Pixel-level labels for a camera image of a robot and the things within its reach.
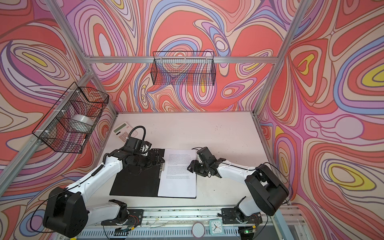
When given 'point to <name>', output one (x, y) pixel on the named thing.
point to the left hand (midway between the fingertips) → (160, 162)
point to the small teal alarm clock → (216, 226)
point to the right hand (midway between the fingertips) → (192, 172)
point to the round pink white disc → (198, 230)
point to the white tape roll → (83, 118)
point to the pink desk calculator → (123, 130)
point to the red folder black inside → (144, 184)
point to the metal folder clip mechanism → (162, 169)
